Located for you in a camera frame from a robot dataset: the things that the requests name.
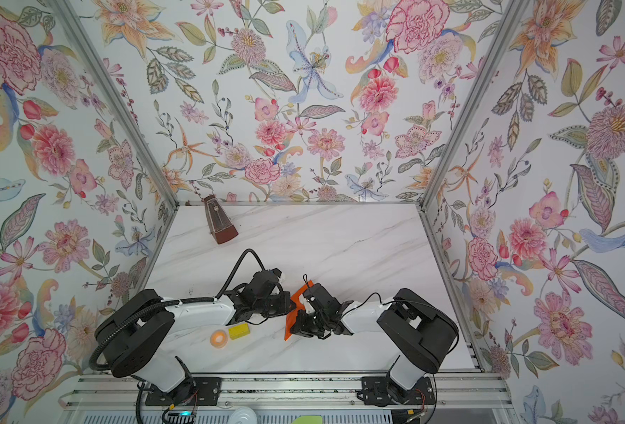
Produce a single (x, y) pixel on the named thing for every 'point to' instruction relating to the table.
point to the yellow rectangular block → (238, 331)
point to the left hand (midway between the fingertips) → (301, 310)
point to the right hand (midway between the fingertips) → (288, 331)
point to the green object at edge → (308, 420)
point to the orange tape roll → (219, 338)
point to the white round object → (243, 415)
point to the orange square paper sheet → (296, 299)
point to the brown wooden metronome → (221, 226)
